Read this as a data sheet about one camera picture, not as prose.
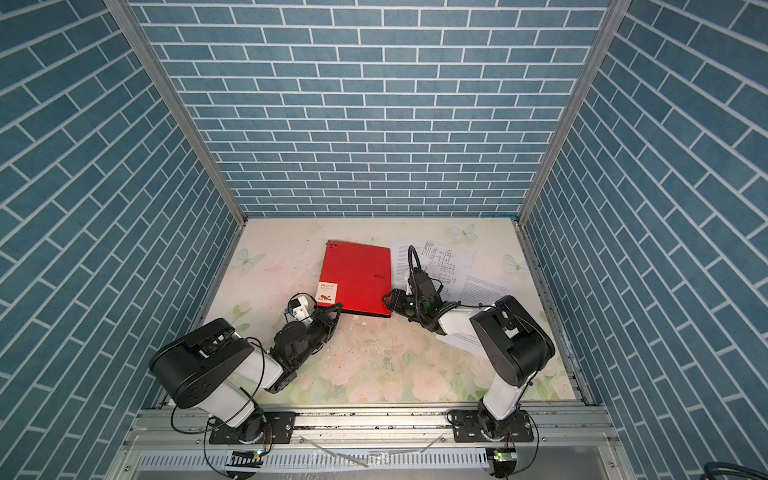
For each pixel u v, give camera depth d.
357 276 0.99
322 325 0.77
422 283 0.74
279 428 0.73
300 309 0.81
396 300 0.83
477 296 0.99
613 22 0.72
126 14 0.70
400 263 1.06
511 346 0.48
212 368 0.46
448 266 1.06
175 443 0.72
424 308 0.74
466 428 0.73
